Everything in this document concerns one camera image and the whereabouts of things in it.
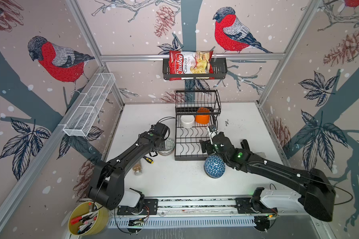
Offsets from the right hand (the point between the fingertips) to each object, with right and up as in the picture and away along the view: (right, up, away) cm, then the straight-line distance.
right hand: (205, 140), depth 80 cm
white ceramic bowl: (-9, +10, +19) cm, 24 cm away
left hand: (-28, -4, +6) cm, 28 cm away
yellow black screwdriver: (-33, -13, +8) cm, 37 cm away
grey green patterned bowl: (-21, -5, +11) cm, 24 cm away
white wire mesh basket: (-63, +12, -9) cm, 65 cm away
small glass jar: (-38, -16, +3) cm, 42 cm away
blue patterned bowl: (+6, -16, +3) cm, 17 cm away
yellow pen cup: (-53, -30, -18) cm, 64 cm away
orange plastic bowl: (+3, +11, +28) cm, 30 cm away
